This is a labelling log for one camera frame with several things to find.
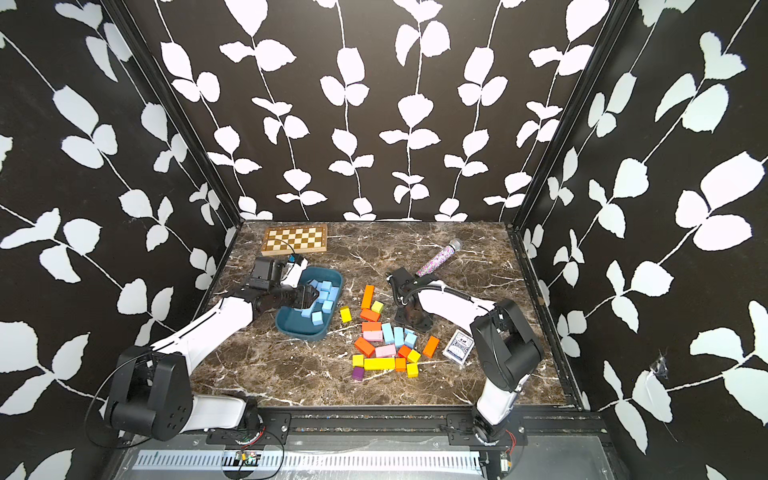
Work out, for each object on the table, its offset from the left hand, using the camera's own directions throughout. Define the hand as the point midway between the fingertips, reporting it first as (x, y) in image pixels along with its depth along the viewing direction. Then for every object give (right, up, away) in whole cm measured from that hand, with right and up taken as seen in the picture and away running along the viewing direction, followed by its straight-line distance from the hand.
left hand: (312, 287), depth 89 cm
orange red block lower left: (+16, -17, -2) cm, 24 cm away
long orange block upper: (+16, -5, +10) cm, 19 cm away
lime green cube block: (+19, -7, +7) cm, 22 cm away
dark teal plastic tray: (-6, -12, +3) cm, 14 cm away
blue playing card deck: (+44, -18, -2) cm, 47 cm away
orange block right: (+36, -18, -1) cm, 40 cm away
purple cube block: (+15, -24, -6) cm, 29 cm away
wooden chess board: (-13, +15, +23) cm, 30 cm away
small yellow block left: (+9, -9, +4) cm, 14 cm away
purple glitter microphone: (+48, +13, +21) cm, 54 cm away
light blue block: (+3, -4, +9) cm, 10 cm away
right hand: (+28, -11, +1) cm, 30 cm away
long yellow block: (+20, -22, -4) cm, 30 cm away
